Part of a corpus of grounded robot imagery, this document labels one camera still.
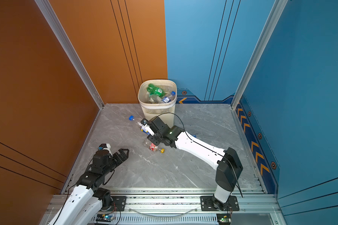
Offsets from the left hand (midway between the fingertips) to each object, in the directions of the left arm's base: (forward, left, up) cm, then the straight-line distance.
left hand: (125, 152), depth 82 cm
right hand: (+7, -17, +10) cm, 21 cm away
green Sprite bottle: (+39, -14, +16) cm, 44 cm away
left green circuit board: (-31, +3, -10) cm, 32 cm away
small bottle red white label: (+6, -15, -4) cm, 17 cm away
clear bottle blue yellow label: (+13, -5, +16) cm, 21 cm away
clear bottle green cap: (+34, -15, +11) cm, 39 cm away
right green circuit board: (-31, -55, -11) cm, 64 cm away
